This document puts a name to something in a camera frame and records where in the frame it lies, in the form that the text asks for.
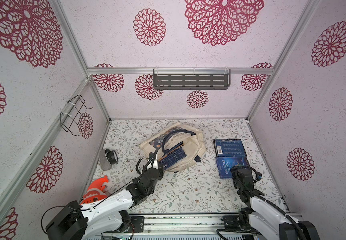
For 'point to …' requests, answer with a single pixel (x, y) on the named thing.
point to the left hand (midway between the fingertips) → (158, 159)
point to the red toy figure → (95, 191)
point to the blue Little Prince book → (224, 165)
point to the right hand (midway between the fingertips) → (233, 167)
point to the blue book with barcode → (229, 148)
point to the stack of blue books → (175, 154)
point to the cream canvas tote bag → (161, 143)
